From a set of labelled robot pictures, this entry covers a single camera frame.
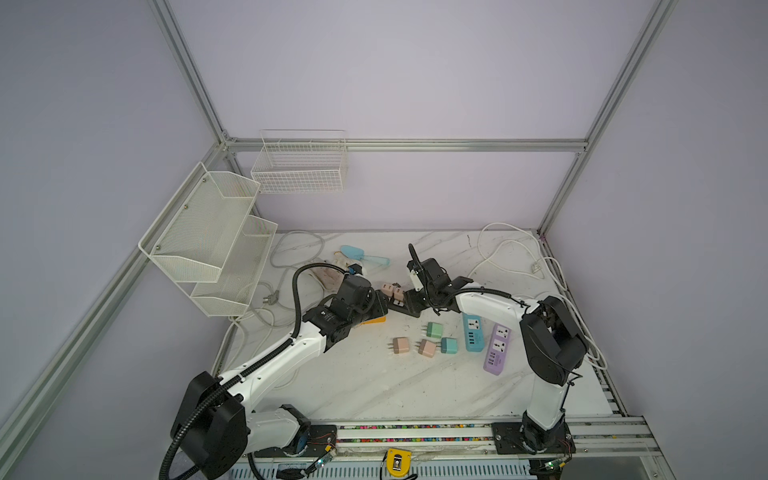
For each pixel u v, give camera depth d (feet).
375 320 2.40
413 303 2.71
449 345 2.90
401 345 2.89
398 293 3.10
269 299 3.22
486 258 3.64
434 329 2.98
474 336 2.96
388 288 3.13
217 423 1.28
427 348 2.88
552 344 1.62
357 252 3.76
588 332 3.22
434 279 2.40
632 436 2.51
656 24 2.27
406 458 2.31
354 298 2.02
